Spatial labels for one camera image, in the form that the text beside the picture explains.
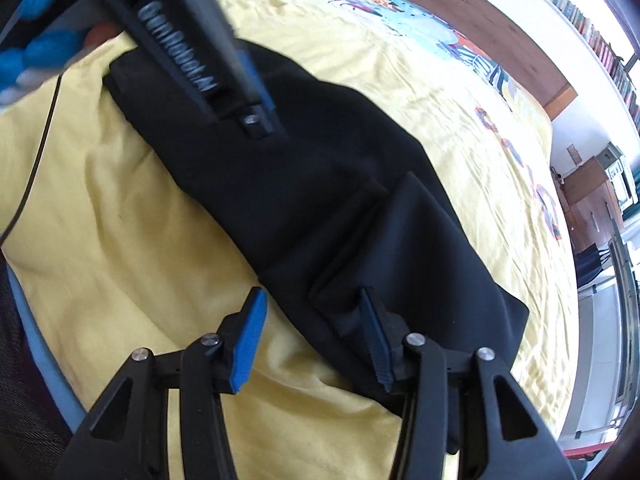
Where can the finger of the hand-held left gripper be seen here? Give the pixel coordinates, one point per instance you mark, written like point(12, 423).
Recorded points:
point(255, 85)

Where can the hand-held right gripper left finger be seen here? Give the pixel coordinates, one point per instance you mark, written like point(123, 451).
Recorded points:
point(247, 345)

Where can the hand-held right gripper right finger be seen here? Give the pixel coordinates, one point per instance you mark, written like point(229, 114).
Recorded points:
point(376, 345)

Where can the black pants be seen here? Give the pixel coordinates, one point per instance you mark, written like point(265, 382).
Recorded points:
point(300, 185)

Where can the blue white fuzzy clothing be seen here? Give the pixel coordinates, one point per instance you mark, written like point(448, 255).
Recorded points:
point(40, 55)

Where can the yellow printed blanket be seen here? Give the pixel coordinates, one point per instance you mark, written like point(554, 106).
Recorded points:
point(125, 235)

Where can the blue bed sheet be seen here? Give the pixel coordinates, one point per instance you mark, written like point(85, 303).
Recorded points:
point(45, 360)

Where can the dark bag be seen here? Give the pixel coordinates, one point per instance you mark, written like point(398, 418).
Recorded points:
point(590, 265)

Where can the black mesh chair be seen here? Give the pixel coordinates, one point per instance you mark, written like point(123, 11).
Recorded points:
point(20, 410)

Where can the wooden headboard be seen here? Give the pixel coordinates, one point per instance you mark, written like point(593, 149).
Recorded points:
point(490, 25)

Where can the wooden dresser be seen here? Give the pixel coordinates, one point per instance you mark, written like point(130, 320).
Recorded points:
point(595, 205)

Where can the white printer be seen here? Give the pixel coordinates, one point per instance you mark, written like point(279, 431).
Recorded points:
point(617, 175)

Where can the row of books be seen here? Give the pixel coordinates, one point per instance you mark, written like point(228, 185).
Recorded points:
point(590, 25)

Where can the grey metal rail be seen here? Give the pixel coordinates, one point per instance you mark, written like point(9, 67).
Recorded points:
point(625, 270)

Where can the wall outlet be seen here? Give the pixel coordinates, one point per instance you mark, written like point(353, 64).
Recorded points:
point(573, 153)

